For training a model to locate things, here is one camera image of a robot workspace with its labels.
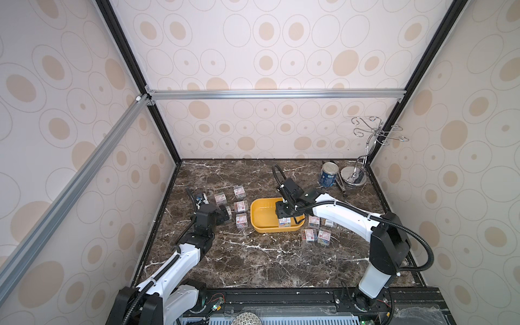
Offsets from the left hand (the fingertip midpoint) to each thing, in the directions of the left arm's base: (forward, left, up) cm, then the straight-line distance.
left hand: (220, 206), depth 86 cm
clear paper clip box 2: (+10, +3, -11) cm, 15 cm away
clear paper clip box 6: (+4, -2, -11) cm, 12 cm away
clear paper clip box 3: (+15, -6, -11) cm, 19 cm away
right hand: (0, -29, -2) cm, 29 cm away
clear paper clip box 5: (-2, -8, -10) cm, 13 cm away
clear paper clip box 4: (+6, -7, -10) cm, 14 cm away
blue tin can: (+22, -51, -3) cm, 56 cm away
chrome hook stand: (+26, -68, -9) cm, 74 cm away
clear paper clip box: (-6, -27, -2) cm, 28 cm away
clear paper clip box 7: (-2, -42, -10) cm, 43 cm away
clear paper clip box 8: (-9, -39, -10) cm, 41 cm away
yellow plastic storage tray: (+2, -18, -15) cm, 24 cm away
